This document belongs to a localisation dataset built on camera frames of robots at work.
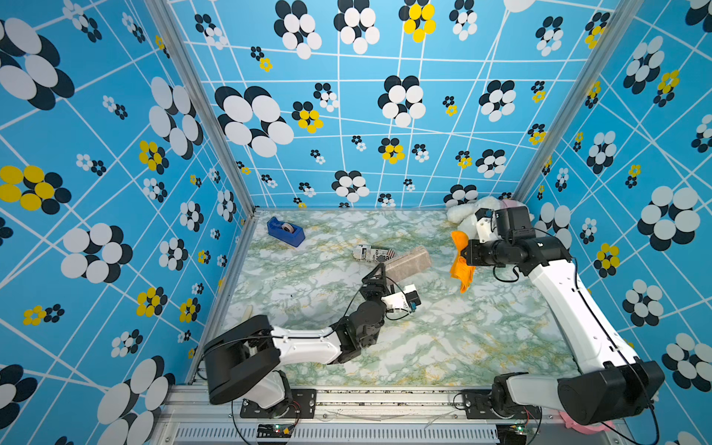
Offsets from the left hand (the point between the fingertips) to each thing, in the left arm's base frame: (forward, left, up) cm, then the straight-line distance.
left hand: (384, 269), depth 77 cm
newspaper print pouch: (+19, +6, -18) cm, 26 cm away
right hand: (+5, -24, +3) cm, 24 cm away
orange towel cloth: (-2, -20, +2) cm, 21 cm away
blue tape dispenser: (+26, +36, -15) cm, 47 cm away
